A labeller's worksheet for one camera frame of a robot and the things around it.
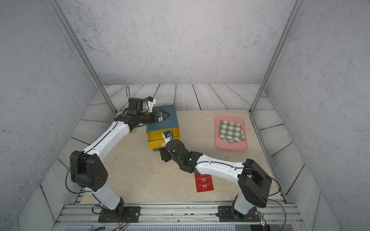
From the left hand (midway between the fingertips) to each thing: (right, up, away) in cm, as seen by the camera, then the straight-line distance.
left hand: (167, 116), depth 83 cm
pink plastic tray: (+35, -19, +19) cm, 44 cm away
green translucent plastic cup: (-12, -7, -18) cm, 23 cm away
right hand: (-1, -17, -5) cm, 17 cm away
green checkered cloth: (+43, -11, +22) cm, 49 cm away
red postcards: (+21, -39, +2) cm, 44 cm away
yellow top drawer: (-6, -13, -3) cm, 15 cm away
